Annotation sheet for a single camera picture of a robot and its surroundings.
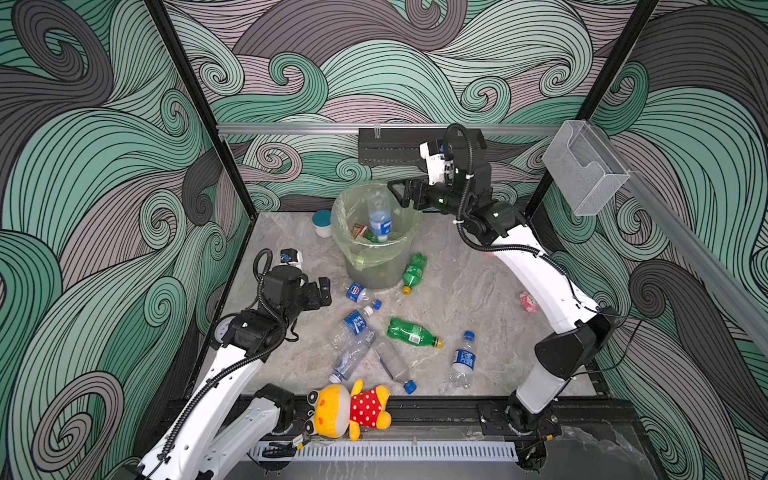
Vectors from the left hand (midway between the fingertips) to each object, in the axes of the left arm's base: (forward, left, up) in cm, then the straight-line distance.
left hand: (314, 280), depth 74 cm
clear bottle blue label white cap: (-4, -10, -16) cm, 20 cm away
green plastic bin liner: (+27, -8, -1) cm, 28 cm away
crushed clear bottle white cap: (-11, -8, -21) cm, 25 cm away
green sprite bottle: (+15, -28, -17) cm, 36 cm away
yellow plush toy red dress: (-27, -7, -14) cm, 31 cm away
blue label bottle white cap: (+18, -17, +6) cm, 25 cm away
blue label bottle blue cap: (-16, -40, -19) cm, 47 cm away
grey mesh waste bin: (+11, -19, -14) cm, 26 cm away
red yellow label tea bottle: (+25, -10, -8) cm, 28 cm away
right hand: (+15, -22, +20) cm, 34 cm away
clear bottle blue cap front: (-14, -22, -21) cm, 34 cm away
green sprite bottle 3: (+15, -14, 0) cm, 21 cm away
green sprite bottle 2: (-7, -27, -17) cm, 32 cm away
